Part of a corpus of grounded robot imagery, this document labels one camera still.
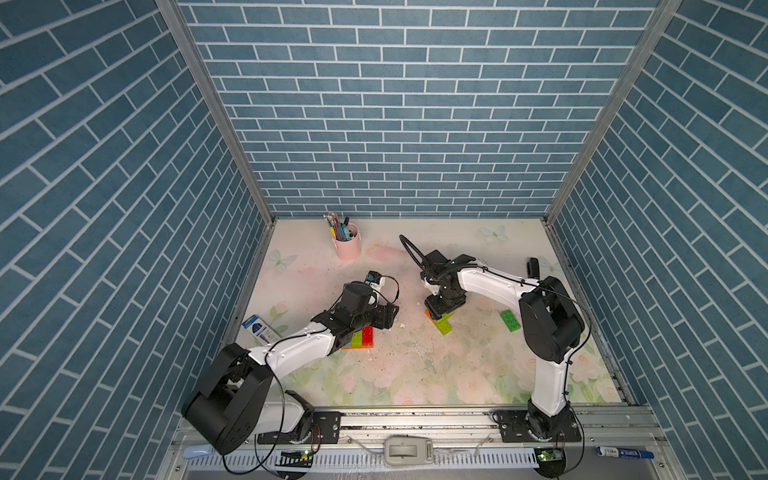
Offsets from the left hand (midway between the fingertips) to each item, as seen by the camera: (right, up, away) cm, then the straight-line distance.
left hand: (395, 308), depth 86 cm
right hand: (+15, -4, +7) cm, 17 cm away
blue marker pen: (+54, -31, -17) cm, 64 cm away
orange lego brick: (+9, -1, 0) cm, 9 cm away
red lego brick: (-8, -8, 0) cm, 12 cm away
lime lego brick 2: (+15, -4, +3) cm, 16 cm away
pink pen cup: (-17, +17, +19) cm, 30 cm away
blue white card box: (-41, -7, +3) cm, 42 cm away
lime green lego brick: (-11, -9, -1) cm, 14 cm away
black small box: (+48, +10, +17) cm, 52 cm away
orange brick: (-11, -12, 0) cm, 16 cm away
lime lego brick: (+15, -7, +4) cm, 17 cm away
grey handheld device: (+3, -30, -17) cm, 34 cm away
